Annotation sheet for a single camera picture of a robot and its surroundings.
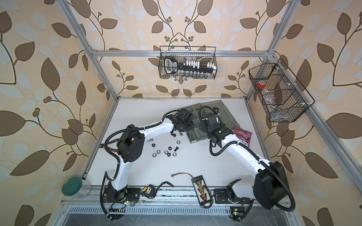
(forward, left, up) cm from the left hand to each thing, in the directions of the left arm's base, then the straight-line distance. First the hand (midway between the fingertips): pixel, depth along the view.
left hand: (195, 125), depth 93 cm
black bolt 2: (-14, +13, -9) cm, 21 cm away
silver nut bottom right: (-17, +13, -9) cm, 23 cm away
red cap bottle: (+19, -41, +20) cm, 50 cm away
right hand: (-5, -9, +8) cm, 13 cm away
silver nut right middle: (-9, +11, -8) cm, 16 cm away
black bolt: (-3, +14, -8) cm, 17 cm away
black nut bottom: (-17, +16, -9) cm, 25 cm away
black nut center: (-13, +16, -9) cm, 23 cm away
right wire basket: (+2, -46, +25) cm, 52 cm away
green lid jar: (-40, +59, +1) cm, 71 cm away
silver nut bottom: (-15, +24, -9) cm, 30 cm away
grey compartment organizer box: (-4, 0, -7) cm, 8 cm away
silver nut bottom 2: (-16, +19, -9) cm, 26 cm away
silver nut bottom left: (-18, +26, -9) cm, 33 cm away
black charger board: (-38, -4, -7) cm, 39 cm away
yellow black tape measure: (-39, +24, -6) cm, 46 cm away
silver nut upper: (-2, +9, -9) cm, 13 cm away
